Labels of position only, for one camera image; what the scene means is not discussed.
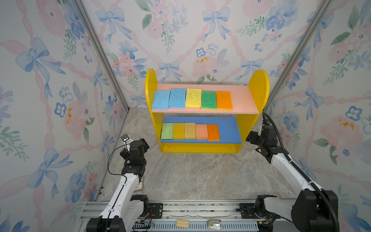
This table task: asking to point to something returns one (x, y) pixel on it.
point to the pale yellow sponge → (190, 130)
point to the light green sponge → (167, 131)
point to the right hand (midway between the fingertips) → (256, 133)
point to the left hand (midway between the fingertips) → (134, 141)
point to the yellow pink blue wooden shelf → (205, 119)
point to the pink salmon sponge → (201, 132)
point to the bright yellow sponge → (178, 131)
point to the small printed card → (139, 187)
